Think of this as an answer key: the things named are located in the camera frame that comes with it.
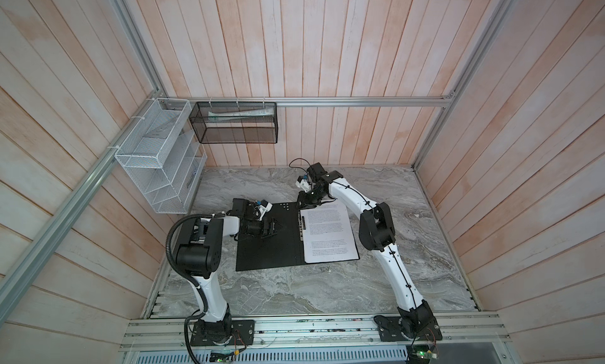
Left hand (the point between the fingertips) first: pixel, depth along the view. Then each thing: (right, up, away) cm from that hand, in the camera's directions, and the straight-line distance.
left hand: (280, 232), depth 93 cm
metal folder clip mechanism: (+9, +2, +5) cm, 10 cm away
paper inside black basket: (-20, +46, -3) cm, 50 cm away
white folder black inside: (0, -6, -2) cm, 7 cm away
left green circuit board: (-17, -34, -22) cm, 44 cm away
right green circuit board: (+45, -33, -22) cm, 60 cm away
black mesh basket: (-21, +48, +10) cm, 53 cm away
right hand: (+7, +10, +9) cm, 15 cm away
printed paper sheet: (+20, -1, +3) cm, 20 cm away
